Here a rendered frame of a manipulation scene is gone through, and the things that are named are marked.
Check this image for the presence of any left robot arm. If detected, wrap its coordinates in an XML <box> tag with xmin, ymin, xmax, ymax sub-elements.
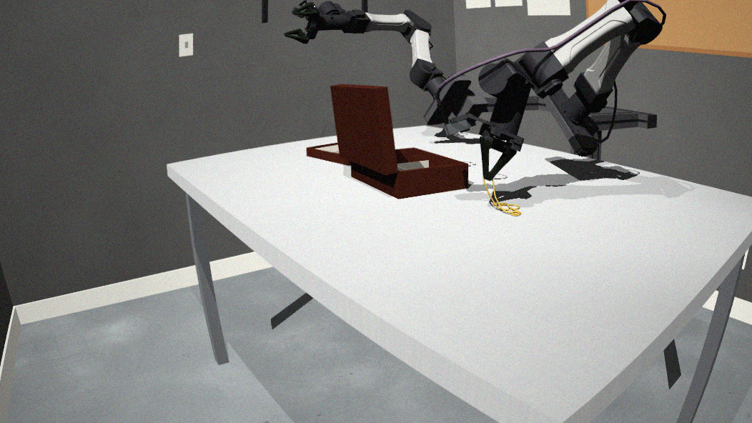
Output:
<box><xmin>478</xmin><ymin>0</ymin><xmax>663</xmax><ymax>151</ymax></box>

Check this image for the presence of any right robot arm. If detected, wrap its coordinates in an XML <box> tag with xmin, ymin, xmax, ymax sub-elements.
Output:
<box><xmin>319</xmin><ymin>1</ymin><xmax>444</xmax><ymax>118</ymax></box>

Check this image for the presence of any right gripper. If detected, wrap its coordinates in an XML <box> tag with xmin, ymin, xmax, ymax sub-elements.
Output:
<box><xmin>284</xmin><ymin>2</ymin><xmax>334</xmax><ymax>44</ymax></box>

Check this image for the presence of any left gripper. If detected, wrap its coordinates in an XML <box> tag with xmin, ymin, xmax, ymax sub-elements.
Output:
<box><xmin>450</xmin><ymin>98</ymin><xmax>525</xmax><ymax>181</ymax></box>

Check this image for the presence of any gold necklace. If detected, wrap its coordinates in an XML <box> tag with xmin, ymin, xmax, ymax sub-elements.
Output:
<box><xmin>483</xmin><ymin>178</ymin><xmax>521</xmax><ymax>216</ymax></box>

